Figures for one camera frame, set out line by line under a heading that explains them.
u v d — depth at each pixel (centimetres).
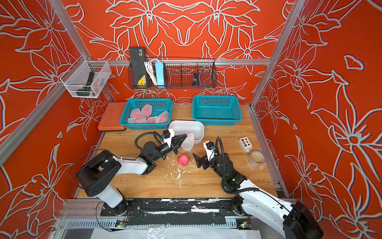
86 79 91
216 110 118
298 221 41
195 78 93
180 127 107
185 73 96
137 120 101
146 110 107
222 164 55
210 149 66
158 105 114
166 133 66
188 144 78
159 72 90
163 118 101
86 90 80
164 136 66
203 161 69
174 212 73
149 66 85
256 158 89
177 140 72
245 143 94
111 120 104
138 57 85
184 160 83
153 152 63
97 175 46
